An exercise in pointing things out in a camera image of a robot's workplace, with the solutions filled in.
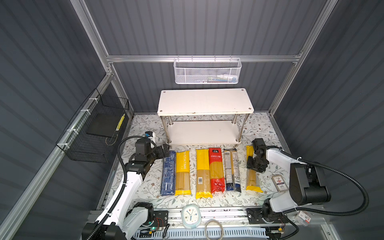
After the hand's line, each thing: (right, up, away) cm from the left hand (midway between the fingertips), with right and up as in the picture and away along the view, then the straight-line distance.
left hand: (161, 146), depth 82 cm
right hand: (+54, -15, +9) cm, 57 cm away
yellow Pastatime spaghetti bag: (+12, -16, +5) cm, 21 cm away
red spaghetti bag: (+32, -18, +3) cm, 37 cm away
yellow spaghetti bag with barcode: (+24, -21, +1) cm, 32 cm away
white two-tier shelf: (+22, +19, +38) cm, 48 cm away
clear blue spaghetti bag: (+41, -14, +6) cm, 43 cm away
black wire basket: (-32, +6, -10) cm, 34 cm away
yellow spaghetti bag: (+51, -19, +1) cm, 54 cm away
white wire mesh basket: (+29, +58, +42) cm, 77 cm away
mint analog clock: (+17, -33, -9) cm, 38 cm away
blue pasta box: (+4, -21, 0) cm, 21 cm away
